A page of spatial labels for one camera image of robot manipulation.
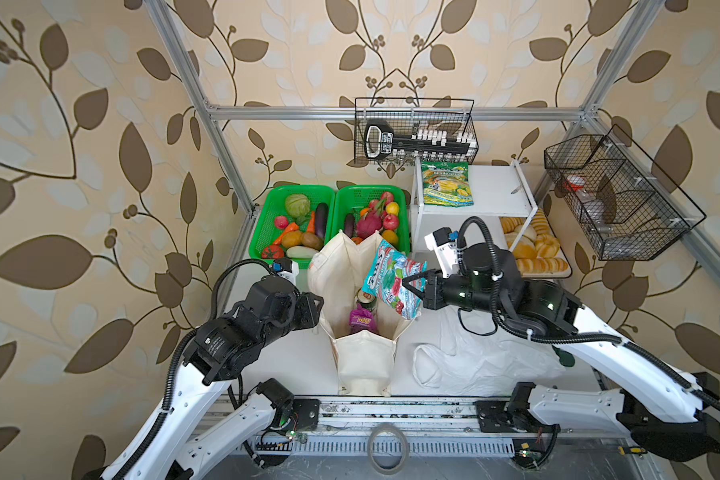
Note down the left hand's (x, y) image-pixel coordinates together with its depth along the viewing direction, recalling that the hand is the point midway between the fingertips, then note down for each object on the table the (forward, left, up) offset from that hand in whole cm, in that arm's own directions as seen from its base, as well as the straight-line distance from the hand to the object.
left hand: (322, 301), depth 66 cm
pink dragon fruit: (+40, -8, -19) cm, 45 cm away
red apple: (+43, -16, -20) cm, 50 cm away
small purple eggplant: (+44, -1, -24) cm, 50 cm away
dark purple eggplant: (+44, +10, -23) cm, 51 cm away
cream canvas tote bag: (+13, -1, -7) cm, 15 cm away
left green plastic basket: (+44, +19, -23) cm, 53 cm away
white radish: (+31, +16, -24) cm, 42 cm away
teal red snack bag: (+3, -14, +4) cm, 15 cm away
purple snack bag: (+2, -8, -15) cm, 17 cm away
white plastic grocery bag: (-2, -42, -25) cm, 49 cm away
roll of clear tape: (-20, -17, -29) cm, 39 cm away
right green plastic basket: (+56, -1, -22) cm, 60 cm away
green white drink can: (+9, -9, -16) cm, 20 cm away
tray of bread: (+34, -70, -25) cm, 81 cm away
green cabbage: (+49, +19, -19) cm, 56 cm away
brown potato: (+34, +12, -21) cm, 41 cm away
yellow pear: (+37, -16, -21) cm, 45 cm away
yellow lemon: (+49, -17, -20) cm, 56 cm away
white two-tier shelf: (+27, -43, +8) cm, 51 cm away
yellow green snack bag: (+30, -30, +9) cm, 43 cm away
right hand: (0, -18, +7) cm, 19 cm away
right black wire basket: (+24, -73, +8) cm, 78 cm away
